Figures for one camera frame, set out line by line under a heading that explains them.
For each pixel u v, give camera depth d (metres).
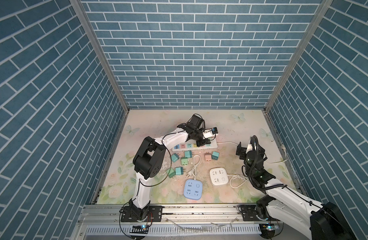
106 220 0.72
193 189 0.79
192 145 0.96
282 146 1.03
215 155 0.93
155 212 0.74
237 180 0.85
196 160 0.93
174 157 0.92
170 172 0.85
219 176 0.84
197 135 0.80
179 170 0.87
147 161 0.52
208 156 0.93
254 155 0.57
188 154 0.94
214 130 0.80
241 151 0.75
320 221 0.40
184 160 0.91
